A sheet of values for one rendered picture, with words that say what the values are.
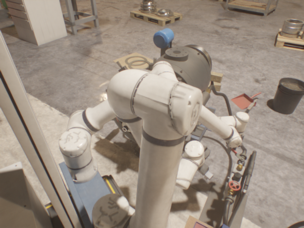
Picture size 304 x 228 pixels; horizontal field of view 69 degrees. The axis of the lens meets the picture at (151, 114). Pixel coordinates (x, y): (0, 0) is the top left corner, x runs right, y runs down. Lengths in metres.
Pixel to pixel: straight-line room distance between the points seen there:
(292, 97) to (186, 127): 2.65
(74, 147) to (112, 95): 0.69
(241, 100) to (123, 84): 2.78
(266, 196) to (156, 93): 1.86
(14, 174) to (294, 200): 2.09
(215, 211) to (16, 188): 1.45
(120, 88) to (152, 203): 0.35
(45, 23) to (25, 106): 4.73
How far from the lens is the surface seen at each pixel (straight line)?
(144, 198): 0.71
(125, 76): 0.56
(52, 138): 2.70
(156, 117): 0.51
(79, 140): 1.25
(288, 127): 3.05
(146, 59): 4.12
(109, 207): 0.97
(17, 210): 1.16
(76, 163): 1.31
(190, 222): 1.42
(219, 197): 2.09
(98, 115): 1.32
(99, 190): 1.36
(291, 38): 5.50
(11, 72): 0.59
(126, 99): 0.55
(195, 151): 1.04
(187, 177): 1.03
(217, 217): 2.00
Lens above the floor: 1.74
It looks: 39 degrees down
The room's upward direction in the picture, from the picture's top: straight up
